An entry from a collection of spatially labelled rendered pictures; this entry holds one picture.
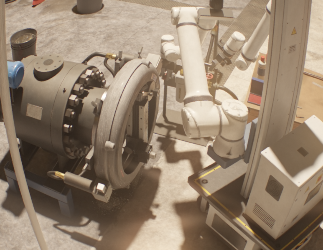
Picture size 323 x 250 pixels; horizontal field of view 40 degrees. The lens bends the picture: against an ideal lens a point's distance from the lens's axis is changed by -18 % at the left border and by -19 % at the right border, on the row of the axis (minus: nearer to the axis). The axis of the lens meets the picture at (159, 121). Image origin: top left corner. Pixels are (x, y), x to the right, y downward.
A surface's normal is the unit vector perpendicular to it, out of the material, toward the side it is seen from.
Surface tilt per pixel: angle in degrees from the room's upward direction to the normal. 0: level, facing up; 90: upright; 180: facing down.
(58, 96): 37
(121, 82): 17
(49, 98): 42
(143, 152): 92
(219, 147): 68
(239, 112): 10
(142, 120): 92
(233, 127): 89
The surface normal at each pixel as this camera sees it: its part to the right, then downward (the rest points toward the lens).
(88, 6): 0.04, 0.70
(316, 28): 0.04, -0.77
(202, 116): 0.12, -0.22
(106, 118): -0.21, -0.07
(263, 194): -0.80, 0.36
